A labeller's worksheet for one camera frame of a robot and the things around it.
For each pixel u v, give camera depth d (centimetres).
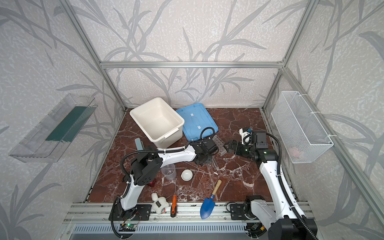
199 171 87
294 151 73
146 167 51
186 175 85
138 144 94
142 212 74
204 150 70
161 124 111
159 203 73
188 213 75
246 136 69
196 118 114
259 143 59
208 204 76
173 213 72
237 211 73
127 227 71
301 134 62
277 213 41
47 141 64
